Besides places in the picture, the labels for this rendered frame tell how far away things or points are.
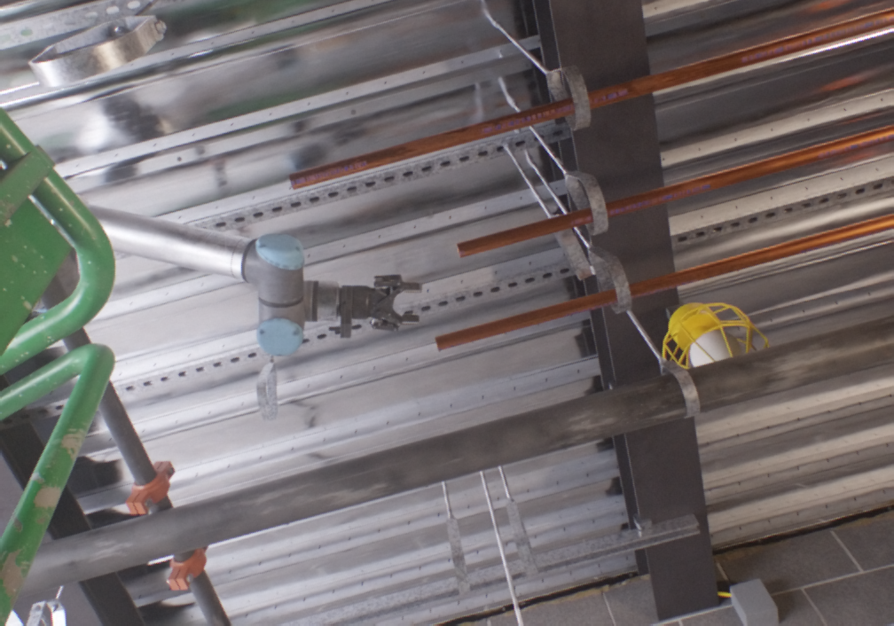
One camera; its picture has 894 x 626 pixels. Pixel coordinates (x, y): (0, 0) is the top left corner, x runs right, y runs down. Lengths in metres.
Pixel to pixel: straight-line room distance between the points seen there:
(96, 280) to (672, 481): 1.96
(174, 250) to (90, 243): 0.64
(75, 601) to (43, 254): 1.88
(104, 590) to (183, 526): 1.33
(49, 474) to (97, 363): 0.22
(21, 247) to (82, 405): 0.19
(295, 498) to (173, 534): 0.24
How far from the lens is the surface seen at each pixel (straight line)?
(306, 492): 1.74
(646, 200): 1.62
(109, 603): 3.15
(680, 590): 3.06
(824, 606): 3.18
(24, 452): 2.82
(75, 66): 1.49
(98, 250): 1.17
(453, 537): 2.10
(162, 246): 1.81
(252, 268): 1.70
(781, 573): 3.26
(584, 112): 1.53
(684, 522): 2.83
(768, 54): 1.62
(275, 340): 1.74
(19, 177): 1.09
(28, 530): 0.94
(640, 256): 2.30
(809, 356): 1.82
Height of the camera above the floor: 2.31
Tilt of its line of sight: 63 degrees up
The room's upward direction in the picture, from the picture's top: 14 degrees counter-clockwise
